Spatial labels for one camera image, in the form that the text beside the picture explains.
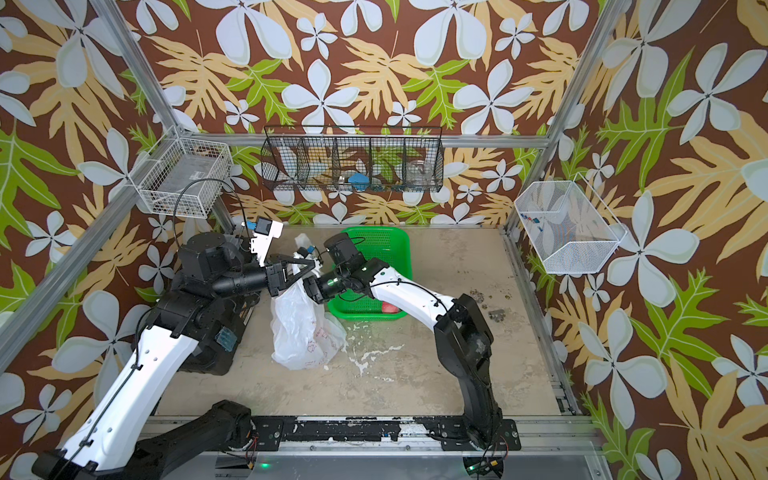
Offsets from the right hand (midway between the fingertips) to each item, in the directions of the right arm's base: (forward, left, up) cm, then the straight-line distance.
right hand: (291, 303), depth 72 cm
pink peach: (+8, -24, -18) cm, 31 cm away
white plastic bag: (-9, -5, +1) cm, 10 cm away
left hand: (+1, -8, +15) cm, 17 cm away
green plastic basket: (+32, -26, -15) cm, 44 cm away
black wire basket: (+50, -13, +8) cm, 52 cm away
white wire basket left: (+36, +36, +11) cm, 52 cm away
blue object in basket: (+43, -15, +5) cm, 45 cm away
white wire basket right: (+23, -76, +3) cm, 79 cm away
